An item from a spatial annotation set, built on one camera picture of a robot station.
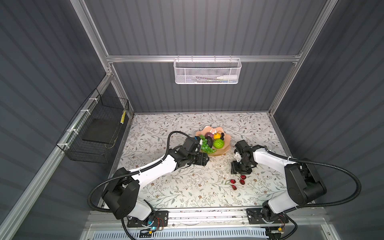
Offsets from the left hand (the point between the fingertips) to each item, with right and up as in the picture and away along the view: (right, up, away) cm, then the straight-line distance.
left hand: (205, 158), depth 83 cm
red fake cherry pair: (+16, -14, +1) cm, 21 cm away
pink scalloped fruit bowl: (+16, +9, +15) cm, 24 cm away
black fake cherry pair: (+13, +11, +16) cm, 23 cm away
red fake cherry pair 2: (+21, -14, +1) cm, 25 cm away
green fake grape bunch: (+1, +5, +8) cm, 10 cm away
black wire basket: (-55, +13, -13) cm, 58 cm away
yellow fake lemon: (+9, +12, +16) cm, 22 cm away
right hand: (+20, -10, +5) cm, 23 cm away
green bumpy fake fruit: (+9, +7, +10) cm, 15 cm away
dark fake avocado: (+4, +8, +12) cm, 15 cm away
